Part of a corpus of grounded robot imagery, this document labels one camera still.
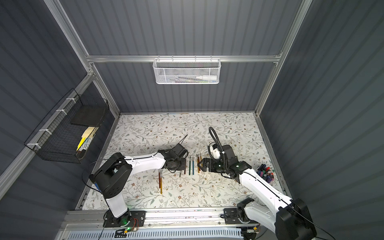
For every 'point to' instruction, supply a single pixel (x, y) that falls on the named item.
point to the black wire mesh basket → (68, 136)
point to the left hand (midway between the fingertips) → (185, 168)
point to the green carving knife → (190, 165)
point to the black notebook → (89, 115)
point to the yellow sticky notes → (85, 134)
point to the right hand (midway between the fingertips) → (206, 165)
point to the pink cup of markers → (266, 173)
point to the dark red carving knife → (159, 179)
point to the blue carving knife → (193, 161)
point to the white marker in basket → (207, 77)
